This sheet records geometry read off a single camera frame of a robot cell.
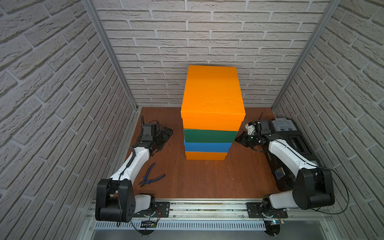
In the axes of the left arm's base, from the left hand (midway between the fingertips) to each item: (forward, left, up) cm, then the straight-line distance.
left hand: (172, 132), depth 86 cm
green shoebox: (-12, -20, +14) cm, 28 cm away
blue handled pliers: (-24, +14, -14) cm, 31 cm away
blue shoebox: (-11, -24, +1) cm, 26 cm away
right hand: (-3, -39, -2) cm, 39 cm away
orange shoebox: (-11, -20, -8) cm, 24 cm away
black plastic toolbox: (-1, -65, +3) cm, 65 cm away
